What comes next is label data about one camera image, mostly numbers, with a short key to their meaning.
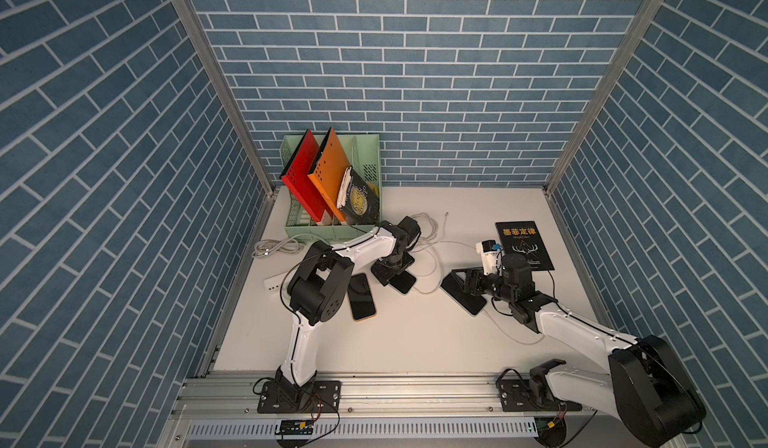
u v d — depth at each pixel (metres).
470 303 0.90
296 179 0.87
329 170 0.93
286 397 0.63
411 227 0.80
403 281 0.90
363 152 1.05
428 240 1.05
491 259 0.78
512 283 0.68
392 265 0.82
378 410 0.73
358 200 0.97
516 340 0.83
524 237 1.05
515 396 0.73
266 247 0.99
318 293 0.53
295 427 0.72
